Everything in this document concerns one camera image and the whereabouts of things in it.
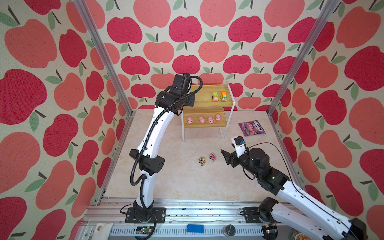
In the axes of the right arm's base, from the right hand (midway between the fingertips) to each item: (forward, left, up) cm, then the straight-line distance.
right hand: (231, 146), depth 74 cm
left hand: (+18, +22, +15) cm, 32 cm away
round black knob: (-34, +1, -13) cm, 36 cm away
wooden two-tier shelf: (+32, +9, -4) cm, 34 cm away
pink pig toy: (+24, +6, -5) cm, 25 cm away
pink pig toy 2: (+21, +11, -5) cm, 24 cm away
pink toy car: (+4, +8, -21) cm, 22 cm away
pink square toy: (+21, +16, -5) cm, 27 cm away
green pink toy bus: (+1, +14, -20) cm, 24 cm away
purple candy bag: (+30, -20, -20) cm, 42 cm away
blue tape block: (-34, +15, -21) cm, 43 cm away
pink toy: (+20, +24, -5) cm, 31 cm away
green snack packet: (-32, -32, -21) cm, 50 cm away
